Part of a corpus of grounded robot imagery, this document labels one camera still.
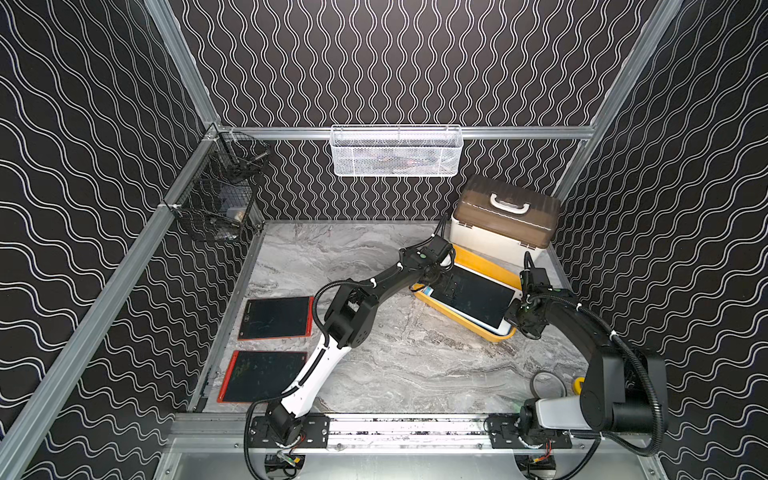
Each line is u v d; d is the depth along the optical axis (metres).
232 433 0.76
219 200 0.93
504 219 0.96
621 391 0.43
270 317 0.94
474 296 0.98
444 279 0.90
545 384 0.82
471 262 1.06
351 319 0.61
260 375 0.85
